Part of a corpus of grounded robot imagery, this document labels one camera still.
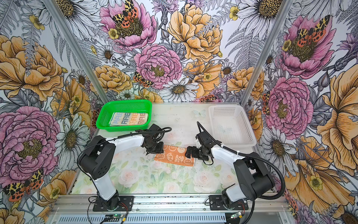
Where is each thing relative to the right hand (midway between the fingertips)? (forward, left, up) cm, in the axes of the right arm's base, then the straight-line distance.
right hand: (192, 160), depth 87 cm
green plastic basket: (+46, +42, +2) cm, 63 cm away
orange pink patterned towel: (+5, +10, -2) cm, 11 cm away
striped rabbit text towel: (+33, +49, +2) cm, 59 cm away
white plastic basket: (+29, -31, -3) cm, 42 cm away
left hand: (+4, +20, -1) cm, 21 cm away
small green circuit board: (-28, -21, -3) cm, 35 cm away
